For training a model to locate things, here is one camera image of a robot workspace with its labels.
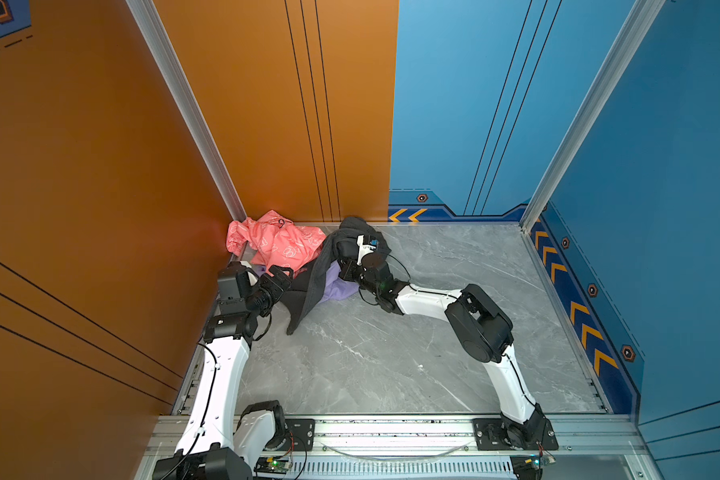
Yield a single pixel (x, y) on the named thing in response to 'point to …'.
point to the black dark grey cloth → (355, 237)
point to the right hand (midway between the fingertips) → (334, 260)
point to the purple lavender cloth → (337, 287)
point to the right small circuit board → (538, 461)
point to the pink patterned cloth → (275, 241)
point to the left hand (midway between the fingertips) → (286, 275)
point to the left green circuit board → (269, 464)
